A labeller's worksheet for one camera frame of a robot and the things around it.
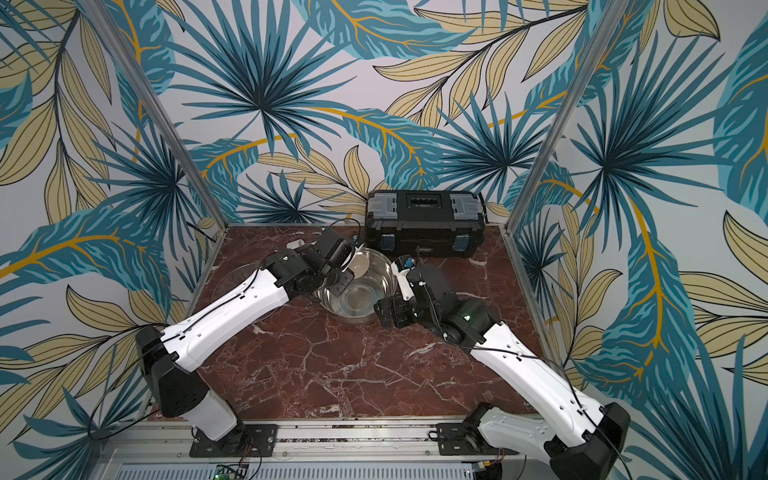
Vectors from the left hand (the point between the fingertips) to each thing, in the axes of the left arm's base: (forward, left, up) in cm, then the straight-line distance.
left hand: (338, 274), depth 77 cm
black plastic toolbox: (+25, -32, -5) cm, 41 cm away
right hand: (-8, -14, 0) cm, 16 cm away
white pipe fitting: (+27, +21, -20) cm, 40 cm away
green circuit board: (-41, +24, -25) cm, 54 cm away
